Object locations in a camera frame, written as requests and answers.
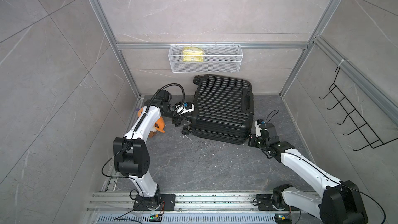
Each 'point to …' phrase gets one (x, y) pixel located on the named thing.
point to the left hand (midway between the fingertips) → (187, 112)
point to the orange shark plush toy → (159, 124)
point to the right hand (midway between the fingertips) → (249, 137)
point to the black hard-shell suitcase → (223, 112)
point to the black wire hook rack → (353, 116)
